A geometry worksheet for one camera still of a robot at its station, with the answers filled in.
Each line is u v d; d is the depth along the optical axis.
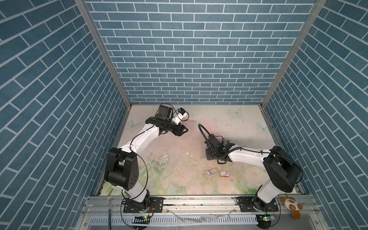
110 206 0.75
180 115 0.77
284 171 0.46
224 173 0.84
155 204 0.74
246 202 0.75
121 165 0.48
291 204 0.72
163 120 0.68
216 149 0.70
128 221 0.70
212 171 0.86
